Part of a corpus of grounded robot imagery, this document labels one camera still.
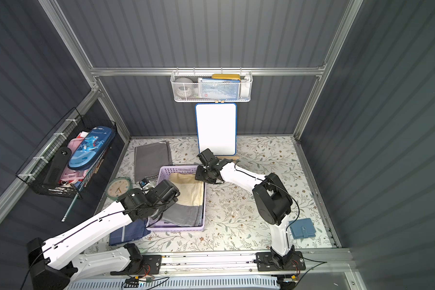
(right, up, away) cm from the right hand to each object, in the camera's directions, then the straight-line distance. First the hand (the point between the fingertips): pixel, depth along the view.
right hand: (201, 174), depth 90 cm
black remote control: (-48, +6, -26) cm, 55 cm away
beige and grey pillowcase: (-5, -16, -7) cm, 18 cm away
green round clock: (-45, -7, +4) cm, 45 cm away
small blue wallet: (+47, -24, -10) cm, 54 cm away
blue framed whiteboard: (+8, +26, 0) cm, 27 cm away
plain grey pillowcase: (-33, +7, +18) cm, 39 cm away
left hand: (-11, -9, -15) cm, 21 cm away
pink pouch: (-45, +2, -25) cm, 51 cm away
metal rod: (-42, -8, -29) cm, 52 cm away
